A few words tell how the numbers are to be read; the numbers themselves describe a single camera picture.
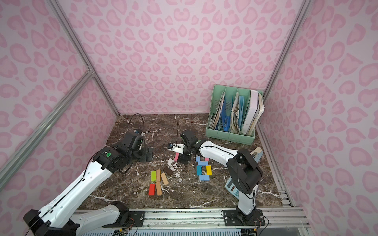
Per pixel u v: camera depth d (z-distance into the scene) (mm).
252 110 877
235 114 903
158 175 875
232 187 805
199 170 893
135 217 734
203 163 929
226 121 1134
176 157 947
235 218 748
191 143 699
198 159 936
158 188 819
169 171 886
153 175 878
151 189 824
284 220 732
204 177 861
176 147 765
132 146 548
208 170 888
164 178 859
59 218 376
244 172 475
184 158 787
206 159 930
